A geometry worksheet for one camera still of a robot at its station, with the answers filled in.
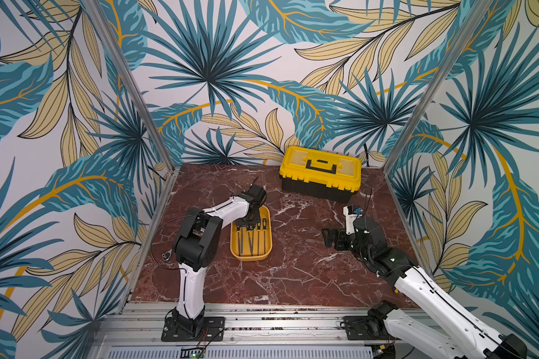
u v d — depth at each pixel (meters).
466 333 0.42
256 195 0.81
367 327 0.73
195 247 0.53
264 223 0.98
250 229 0.95
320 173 0.96
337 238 0.68
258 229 0.97
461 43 0.75
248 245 0.93
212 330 0.72
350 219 0.69
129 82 0.84
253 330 0.75
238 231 0.95
